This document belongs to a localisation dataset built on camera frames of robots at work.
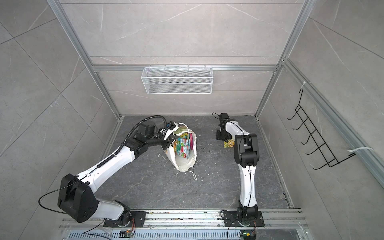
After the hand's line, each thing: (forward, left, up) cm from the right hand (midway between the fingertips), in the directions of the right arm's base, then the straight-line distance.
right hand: (222, 136), depth 107 cm
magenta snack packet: (-11, +22, +12) cm, 28 cm away
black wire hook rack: (-36, -35, +33) cm, 60 cm away
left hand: (-14, +29, +25) cm, 41 cm away
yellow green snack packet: (-8, -3, +3) cm, 9 cm away
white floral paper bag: (-23, +28, +5) cm, 37 cm away
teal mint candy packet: (-14, +28, +10) cm, 33 cm away
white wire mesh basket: (+26, +31, +31) cm, 51 cm away
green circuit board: (-58, -4, 0) cm, 58 cm away
